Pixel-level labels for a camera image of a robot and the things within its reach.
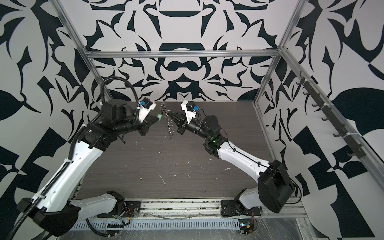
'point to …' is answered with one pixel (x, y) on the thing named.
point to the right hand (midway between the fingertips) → (169, 113)
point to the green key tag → (159, 116)
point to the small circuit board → (246, 226)
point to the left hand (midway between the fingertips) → (156, 114)
